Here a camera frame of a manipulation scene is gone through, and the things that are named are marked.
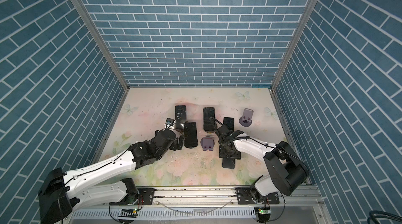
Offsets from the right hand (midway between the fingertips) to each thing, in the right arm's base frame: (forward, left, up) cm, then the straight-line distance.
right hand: (225, 153), depth 88 cm
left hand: (+2, +26, +14) cm, 29 cm away
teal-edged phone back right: (+19, +11, +12) cm, 25 cm away
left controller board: (-31, +44, -2) cm, 54 cm away
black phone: (+20, -2, +1) cm, 21 cm away
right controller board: (-26, -19, -5) cm, 33 cm away
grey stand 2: (+21, -12, +5) cm, 25 cm away
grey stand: (+4, +10, +3) cm, 12 cm away
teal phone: (-6, -2, +2) cm, 6 cm away
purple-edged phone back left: (+17, +28, +10) cm, 34 cm away
